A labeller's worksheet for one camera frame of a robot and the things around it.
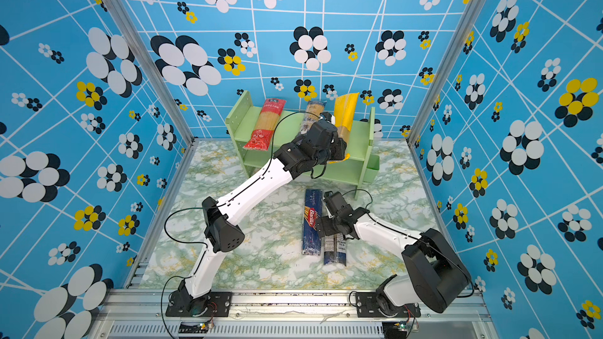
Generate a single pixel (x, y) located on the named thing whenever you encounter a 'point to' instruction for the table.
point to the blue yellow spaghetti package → (313, 110)
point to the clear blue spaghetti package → (334, 249)
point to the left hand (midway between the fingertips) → (348, 141)
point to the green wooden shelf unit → (347, 169)
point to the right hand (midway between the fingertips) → (331, 222)
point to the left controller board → (195, 327)
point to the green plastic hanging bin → (372, 169)
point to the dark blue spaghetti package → (312, 204)
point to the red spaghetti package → (266, 123)
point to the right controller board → (394, 329)
